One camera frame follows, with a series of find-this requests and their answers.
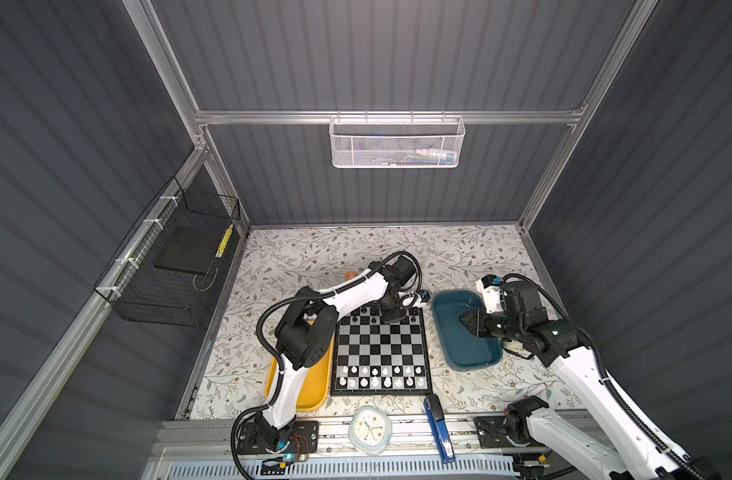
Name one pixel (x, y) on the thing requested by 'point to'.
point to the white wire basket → (396, 141)
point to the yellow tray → (316, 388)
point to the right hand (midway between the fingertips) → (468, 319)
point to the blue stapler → (437, 421)
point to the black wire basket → (163, 272)
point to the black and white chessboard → (372, 357)
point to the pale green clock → (370, 429)
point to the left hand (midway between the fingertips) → (395, 313)
